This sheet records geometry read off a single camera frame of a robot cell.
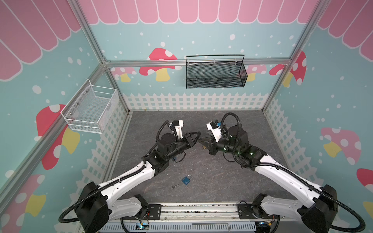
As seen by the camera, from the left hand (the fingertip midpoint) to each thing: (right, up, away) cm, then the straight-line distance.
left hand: (201, 136), depth 70 cm
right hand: (-1, -2, -1) cm, 2 cm away
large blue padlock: (-8, -26, +15) cm, 31 cm away
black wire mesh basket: (+9, +41, +24) cm, 48 cm away
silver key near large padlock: (-15, -30, +12) cm, 36 cm away
